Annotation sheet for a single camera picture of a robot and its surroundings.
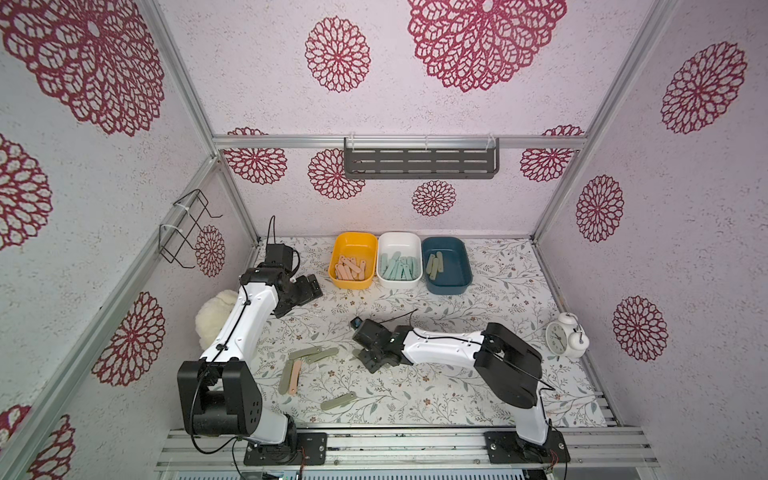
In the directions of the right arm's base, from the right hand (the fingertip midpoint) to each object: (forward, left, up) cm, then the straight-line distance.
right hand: (364, 353), depth 89 cm
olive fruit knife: (+35, -21, 0) cm, 41 cm away
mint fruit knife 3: (+32, -6, -1) cm, 32 cm away
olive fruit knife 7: (-14, +6, -1) cm, 15 cm away
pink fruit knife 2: (+30, +8, +1) cm, 31 cm away
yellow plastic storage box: (+44, +5, 0) cm, 45 cm away
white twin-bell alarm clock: (+3, -56, +7) cm, 57 cm away
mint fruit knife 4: (+32, -10, -1) cm, 33 cm away
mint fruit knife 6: (+32, -14, -1) cm, 35 cm away
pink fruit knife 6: (-8, +19, 0) cm, 21 cm away
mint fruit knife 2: (+41, -9, -2) cm, 42 cm away
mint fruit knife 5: (+33, -12, 0) cm, 35 cm away
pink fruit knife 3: (+34, +8, +1) cm, 35 cm away
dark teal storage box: (+29, -31, 0) cm, 42 cm away
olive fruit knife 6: (-7, +22, 0) cm, 23 cm away
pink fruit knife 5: (+29, +6, +1) cm, 30 cm away
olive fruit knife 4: (0, +18, -1) cm, 18 cm away
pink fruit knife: (+29, +11, +2) cm, 31 cm away
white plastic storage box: (+45, -14, 0) cm, 47 cm away
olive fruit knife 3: (+32, -23, -2) cm, 39 cm away
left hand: (+10, +16, +14) cm, 23 cm away
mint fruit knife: (+36, -5, -2) cm, 37 cm away
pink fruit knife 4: (+32, +3, 0) cm, 32 cm away
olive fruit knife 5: (0, +13, -2) cm, 13 cm away
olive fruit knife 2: (+37, -26, -1) cm, 45 cm away
